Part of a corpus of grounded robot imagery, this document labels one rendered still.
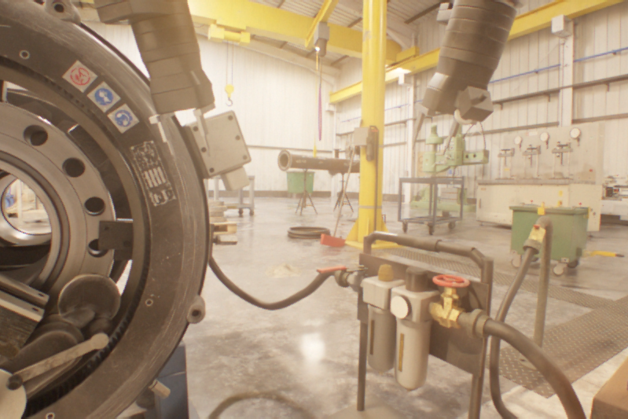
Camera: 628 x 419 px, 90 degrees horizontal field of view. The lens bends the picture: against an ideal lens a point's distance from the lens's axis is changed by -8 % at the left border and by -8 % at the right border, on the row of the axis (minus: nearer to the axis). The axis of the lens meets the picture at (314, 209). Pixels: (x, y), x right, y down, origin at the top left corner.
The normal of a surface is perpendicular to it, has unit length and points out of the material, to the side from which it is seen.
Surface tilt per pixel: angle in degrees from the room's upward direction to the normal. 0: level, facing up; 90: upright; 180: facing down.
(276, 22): 90
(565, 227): 90
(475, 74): 122
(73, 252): 90
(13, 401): 90
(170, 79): 110
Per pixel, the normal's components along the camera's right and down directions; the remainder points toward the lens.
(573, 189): 0.31, 0.07
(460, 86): 0.10, 0.42
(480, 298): -0.83, 0.03
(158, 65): -0.10, 0.59
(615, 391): 0.02, -1.00
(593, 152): -0.95, 0.00
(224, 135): 0.56, 0.07
